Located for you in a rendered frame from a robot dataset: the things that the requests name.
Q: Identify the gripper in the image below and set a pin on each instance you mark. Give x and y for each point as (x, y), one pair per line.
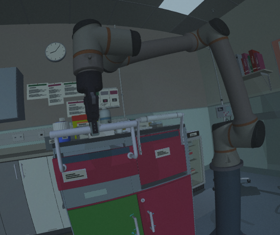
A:
(89, 82)

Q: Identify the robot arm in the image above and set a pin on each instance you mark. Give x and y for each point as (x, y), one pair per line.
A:
(233, 80)

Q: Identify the orange yellow box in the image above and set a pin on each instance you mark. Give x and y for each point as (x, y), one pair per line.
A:
(79, 120)

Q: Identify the blue box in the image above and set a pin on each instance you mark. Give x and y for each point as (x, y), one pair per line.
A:
(64, 139)

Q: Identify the red cart drawer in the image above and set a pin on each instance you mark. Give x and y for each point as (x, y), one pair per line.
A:
(98, 166)

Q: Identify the red tip-out bin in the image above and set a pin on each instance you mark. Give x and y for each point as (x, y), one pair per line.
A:
(163, 159)

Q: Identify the green cart door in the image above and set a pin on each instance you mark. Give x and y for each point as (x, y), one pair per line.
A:
(103, 218)

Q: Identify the red medication cart body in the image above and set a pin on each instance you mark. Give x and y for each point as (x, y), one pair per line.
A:
(164, 195)

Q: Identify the red cart door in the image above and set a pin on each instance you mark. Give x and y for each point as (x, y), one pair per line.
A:
(171, 208)

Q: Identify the white bottle blue label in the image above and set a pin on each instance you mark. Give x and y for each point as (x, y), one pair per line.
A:
(105, 116)

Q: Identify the white ribbed-lid jar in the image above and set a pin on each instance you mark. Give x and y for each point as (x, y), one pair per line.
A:
(60, 124)

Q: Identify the grey base cupboards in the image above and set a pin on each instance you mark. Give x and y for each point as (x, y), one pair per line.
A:
(20, 195)

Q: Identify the glass-door fridge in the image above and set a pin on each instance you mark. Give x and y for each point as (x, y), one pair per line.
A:
(196, 161)

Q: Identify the ceiling light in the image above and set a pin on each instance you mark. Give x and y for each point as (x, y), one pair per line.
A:
(178, 7)

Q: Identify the white pink-headed wall notice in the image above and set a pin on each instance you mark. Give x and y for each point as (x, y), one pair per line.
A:
(55, 94)
(75, 109)

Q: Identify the white green-headed wall notice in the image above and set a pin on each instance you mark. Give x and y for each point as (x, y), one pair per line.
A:
(70, 89)
(37, 91)

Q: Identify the white wall clock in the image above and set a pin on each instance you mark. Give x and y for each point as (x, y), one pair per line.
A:
(55, 51)

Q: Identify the grey wall socket rail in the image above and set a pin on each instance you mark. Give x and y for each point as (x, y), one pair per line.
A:
(15, 138)

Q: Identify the grey wall cabinet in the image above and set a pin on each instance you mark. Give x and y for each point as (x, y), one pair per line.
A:
(0, 95)

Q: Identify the grey wall control box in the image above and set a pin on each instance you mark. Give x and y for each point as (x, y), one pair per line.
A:
(224, 112)

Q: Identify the wall shelf with red binders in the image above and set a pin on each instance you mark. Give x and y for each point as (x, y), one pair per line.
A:
(252, 63)

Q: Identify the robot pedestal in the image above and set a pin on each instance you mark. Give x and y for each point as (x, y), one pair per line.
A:
(226, 203)

